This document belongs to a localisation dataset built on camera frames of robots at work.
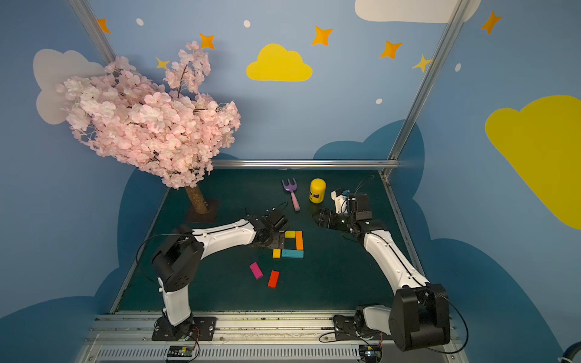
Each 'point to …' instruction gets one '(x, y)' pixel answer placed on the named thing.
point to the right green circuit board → (368, 353)
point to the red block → (273, 279)
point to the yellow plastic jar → (317, 190)
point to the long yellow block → (276, 253)
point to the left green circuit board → (179, 351)
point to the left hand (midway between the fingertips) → (272, 238)
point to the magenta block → (256, 270)
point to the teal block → (292, 253)
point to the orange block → (299, 240)
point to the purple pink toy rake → (291, 188)
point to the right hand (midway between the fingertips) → (323, 215)
